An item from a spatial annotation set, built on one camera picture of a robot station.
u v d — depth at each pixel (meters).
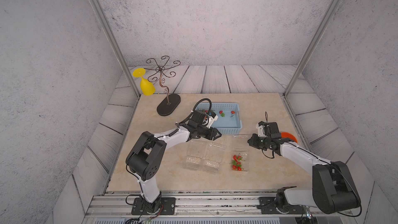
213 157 0.89
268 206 0.72
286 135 0.95
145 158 0.47
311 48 0.94
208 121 0.77
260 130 0.82
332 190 0.42
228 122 1.07
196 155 0.91
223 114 1.08
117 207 0.75
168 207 0.73
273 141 0.68
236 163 0.85
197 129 0.75
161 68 0.94
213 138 0.80
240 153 0.86
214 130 0.82
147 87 0.98
